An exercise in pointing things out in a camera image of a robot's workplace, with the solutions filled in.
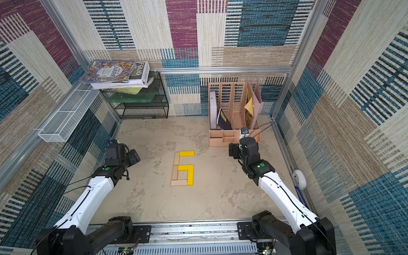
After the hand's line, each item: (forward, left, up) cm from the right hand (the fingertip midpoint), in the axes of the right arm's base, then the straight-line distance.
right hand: (240, 142), depth 81 cm
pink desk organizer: (+40, -2, -11) cm, 42 cm away
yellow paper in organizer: (+21, -8, +5) cm, 23 cm away
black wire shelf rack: (+40, +52, -12) cm, 66 cm away
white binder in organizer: (+27, +13, -2) cm, 29 cm away
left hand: (-3, +57, -5) cm, 57 cm away
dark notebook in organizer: (+25, +6, -10) cm, 28 cm away
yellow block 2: (-4, +27, -20) cm, 34 cm away
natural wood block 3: (-13, +32, -19) cm, 40 cm away
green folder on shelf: (+28, +55, +8) cm, 62 cm away
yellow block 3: (-10, +26, -19) cm, 34 cm away
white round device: (-13, -32, -17) cm, 38 cm away
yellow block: (+6, +29, -19) cm, 35 cm away
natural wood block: (+3, +36, -20) cm, 41 cm away
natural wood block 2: (-7, +35, -20) cm, 41 cm away
